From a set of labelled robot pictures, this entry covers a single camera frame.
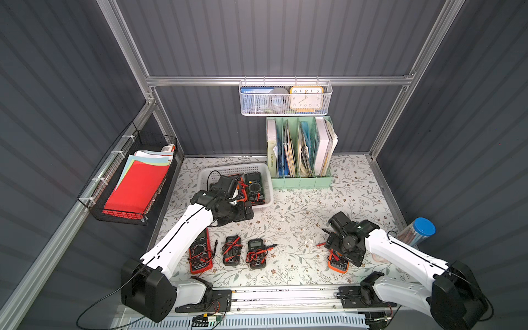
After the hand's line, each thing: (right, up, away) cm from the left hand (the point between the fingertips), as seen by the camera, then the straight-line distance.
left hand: (242, 215), depth 79 cm
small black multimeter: (+6, -16, +2) cm, 17 cm away
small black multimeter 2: (-5, -15, +4) cm, 16 cm away
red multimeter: (-17, -16, +2) cm, 23 cm away
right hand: (+39, -16, +3) cm, 42 cm away
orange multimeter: (+37, -18, 0) cm, 41 cm away
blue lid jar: (+62, -5, -7) cm, 63 cm away
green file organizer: (+25, +27, +15) cm, 39 cm away
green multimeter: (+4, +9, +18) cm, 20 cm away
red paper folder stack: (-34, +12, -10) cm, 38 cm away
